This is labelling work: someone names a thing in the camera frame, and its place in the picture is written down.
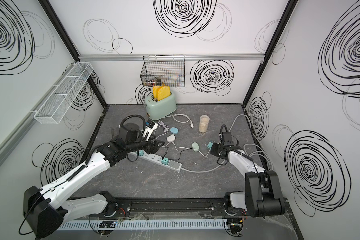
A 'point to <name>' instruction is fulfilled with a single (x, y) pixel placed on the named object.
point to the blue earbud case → (174, 130)
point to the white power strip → (176, 166)
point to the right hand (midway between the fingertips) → (215, 149)
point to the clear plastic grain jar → (203, 123)
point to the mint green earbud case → (195, 146)
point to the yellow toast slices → (161, 92)
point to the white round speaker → (171, 138)
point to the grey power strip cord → (217, 166)
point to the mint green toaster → (156, 109)
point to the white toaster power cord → (191, 122)
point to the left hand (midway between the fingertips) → (159, 139)
